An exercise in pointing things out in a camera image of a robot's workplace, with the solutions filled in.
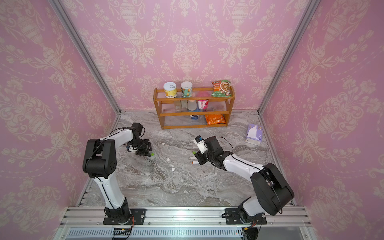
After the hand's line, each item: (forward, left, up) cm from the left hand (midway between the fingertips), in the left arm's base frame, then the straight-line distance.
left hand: (153, 149), depth 97 cm
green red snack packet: (+23, -42, +32) cm, 58 cm away
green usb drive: (-6, -27, +7) cm, 28 cm away
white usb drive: (-6, -26, 0) cm, 27 cm away
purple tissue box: (+10, -67, +5) cm, 68 cm away
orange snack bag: (+24, -41, +4) cm, 48 cm away
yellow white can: (+20, -13, +33) cm, 41 cm away
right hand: (-6, -28, +7) cm, 30 cm away
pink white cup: (+22, -32, +20) cm, 44 cm away
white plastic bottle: (+24, -25, +18) cm, 39 cm away
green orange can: (+20, -22, +33) cm, 45 cm away
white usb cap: (-13, -14, -1) cm, 19 cm away
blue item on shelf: (+26, -27, +4) cm, 38 cm away
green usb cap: (-3, 0, -1) cm, 3 cm away
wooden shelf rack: (+28, -31, +9) cm, 43 cm away
